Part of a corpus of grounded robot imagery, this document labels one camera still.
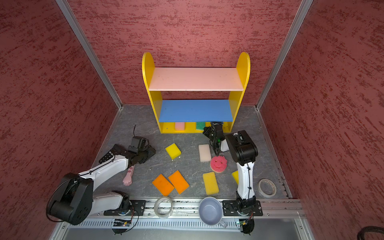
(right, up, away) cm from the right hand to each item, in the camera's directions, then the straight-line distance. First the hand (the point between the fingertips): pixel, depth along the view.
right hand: (202, 129), depth 104 cm
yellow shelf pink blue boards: (-7, +10, -8) cm, 15 cm away
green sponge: (-1, +3, 0) cm, 3 cm away
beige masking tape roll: (+36, -32, -22) cm, 53 cm away
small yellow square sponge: (-19, -13, -12) cm, 26 cm away
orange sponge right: (-14, -28, -22) cm, 39 cm away
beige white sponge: (+1, -14, -11) cm, 18 cm away
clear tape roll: (-24, -35, -32) cm, 53 cm away
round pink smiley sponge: (+9, -20, -17) cm, 27 cm away
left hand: (-31, -15, -14) cm, 37 cm away
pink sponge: (-16, +2, -1) cm, 16 cm away
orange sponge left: (-22, -30, -23) cm, 44 cm away
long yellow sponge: (+4, -29, -21) cm, 36 cm away
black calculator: (-55, -12, -12) cm, 58 cm away
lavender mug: (+3, -39, -31) cm, 50 cm away
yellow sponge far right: (+19, -26, -20) cm, 37 cm away
